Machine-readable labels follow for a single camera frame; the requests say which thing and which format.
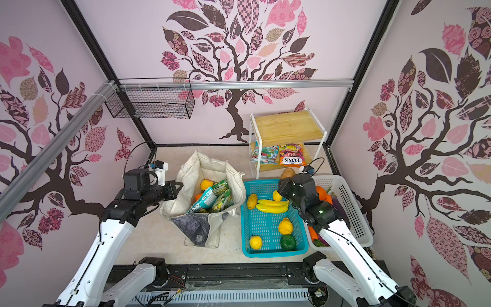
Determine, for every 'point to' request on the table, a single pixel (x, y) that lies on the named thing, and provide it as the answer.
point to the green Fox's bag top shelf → (204, 201)
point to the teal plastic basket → (272, 226)
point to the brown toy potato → (287, 173)
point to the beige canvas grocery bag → (201, 229)
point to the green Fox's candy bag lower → (268, 154)
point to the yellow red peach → (206, 184)
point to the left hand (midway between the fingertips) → (183, 187)
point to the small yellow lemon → (277, 197)
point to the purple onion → (323, 240)
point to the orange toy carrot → (314, 235)
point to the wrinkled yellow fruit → (252, 201)
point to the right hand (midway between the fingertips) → (283, 180)
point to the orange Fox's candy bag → (291, 155)
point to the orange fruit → (197, 196)
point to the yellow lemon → (256, 242)
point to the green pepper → (288, 242)
